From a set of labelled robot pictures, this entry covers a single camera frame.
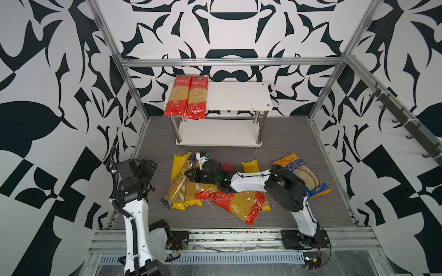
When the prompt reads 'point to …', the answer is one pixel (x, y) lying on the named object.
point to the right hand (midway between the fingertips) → (182, 171)
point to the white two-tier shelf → (228, 96)
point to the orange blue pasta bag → (315, 186)
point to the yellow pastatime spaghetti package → (192, 190)
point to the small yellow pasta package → (250, 166)
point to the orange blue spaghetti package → (170, 194)
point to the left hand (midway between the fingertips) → (147, 164)
